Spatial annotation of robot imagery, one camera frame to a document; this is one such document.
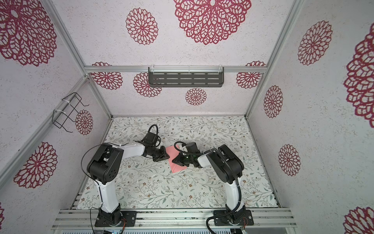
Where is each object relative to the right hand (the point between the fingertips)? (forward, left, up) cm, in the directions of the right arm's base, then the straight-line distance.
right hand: (172, 159), depth 94 cm
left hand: (+2, +2, -2) cm, 3 cm away
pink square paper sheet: (+5, 0, 0) cm, 5 cm away
